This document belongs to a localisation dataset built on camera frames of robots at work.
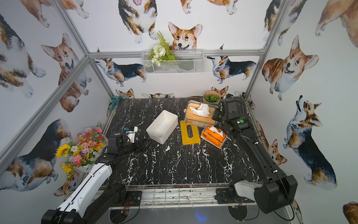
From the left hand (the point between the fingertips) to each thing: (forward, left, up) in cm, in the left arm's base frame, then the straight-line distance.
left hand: (146, 138), depth 82 cm
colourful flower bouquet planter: (-8, +32, +3) cm, 33 cm away
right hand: (+10, -43, +15) cm, 46 cm away
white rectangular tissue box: (+17, -5, -16) cm, 24 cm away
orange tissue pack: (+7, -32, +15) cm, 36 cm away
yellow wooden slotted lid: (+6, -30, -14) cm, 33 cm away
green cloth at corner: (+44, +37, -14) cm, 59 cm away
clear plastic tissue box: (+4, -29, +8) cm, 30 cm away
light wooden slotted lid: (+7, -25, +11) cm, 29 cm away
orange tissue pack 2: (+4, -41, -7) cm, 42 cm away
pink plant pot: (+34, -43, -2) cm, 55 cm away
